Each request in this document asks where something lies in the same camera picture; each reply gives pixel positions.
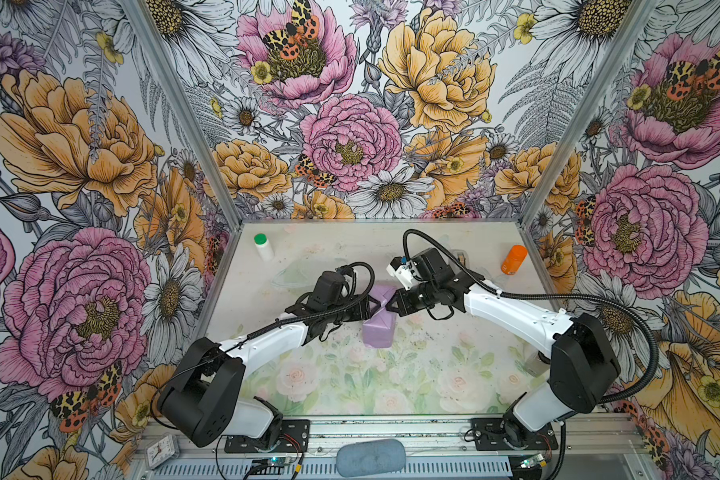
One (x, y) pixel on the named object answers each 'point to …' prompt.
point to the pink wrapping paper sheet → (378, 330)
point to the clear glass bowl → (298, 274)
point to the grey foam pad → (371, 458)
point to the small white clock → (163, 451)
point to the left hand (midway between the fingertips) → (372, 314)
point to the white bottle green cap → (264, 247)
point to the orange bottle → (513, 259)
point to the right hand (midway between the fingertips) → (390, 316)
